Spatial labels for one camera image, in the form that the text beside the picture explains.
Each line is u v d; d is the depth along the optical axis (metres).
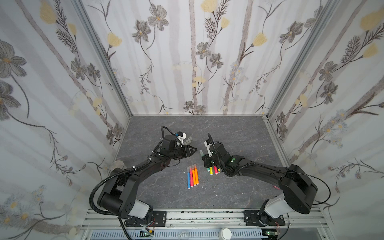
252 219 0.73
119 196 0.43
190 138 1.05
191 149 0.82
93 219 0.75
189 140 1.04
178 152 0.75
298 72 0.91
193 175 0.88
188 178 0.88
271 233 0.71
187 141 1.04
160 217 0.73
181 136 0.80
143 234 0.73
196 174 0.88
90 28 0.74
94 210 0.43
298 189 0.43
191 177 0.88
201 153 0.86
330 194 0.43
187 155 0.75
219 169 0.64
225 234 0.62
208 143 0.76
